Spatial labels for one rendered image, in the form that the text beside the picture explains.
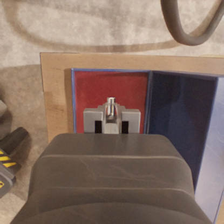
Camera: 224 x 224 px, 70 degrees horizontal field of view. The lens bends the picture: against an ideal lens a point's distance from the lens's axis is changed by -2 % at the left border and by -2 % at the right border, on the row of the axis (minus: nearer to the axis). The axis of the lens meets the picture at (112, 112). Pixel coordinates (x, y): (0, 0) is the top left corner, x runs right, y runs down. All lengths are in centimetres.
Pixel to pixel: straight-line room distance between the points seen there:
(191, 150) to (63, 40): 64
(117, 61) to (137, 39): 49
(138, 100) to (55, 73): 13
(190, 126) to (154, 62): 10
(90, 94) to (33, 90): 57
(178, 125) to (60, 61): 19
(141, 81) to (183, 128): 9
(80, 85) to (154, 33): 54
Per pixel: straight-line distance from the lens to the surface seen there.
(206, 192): 19
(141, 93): 24
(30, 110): 82
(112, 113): 16
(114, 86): 24
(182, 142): 24
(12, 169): 58
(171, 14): 37
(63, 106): 26
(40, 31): 77
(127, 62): 24
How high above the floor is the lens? 71
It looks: 73 degrees down
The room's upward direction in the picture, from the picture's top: 178 degrees clockwise
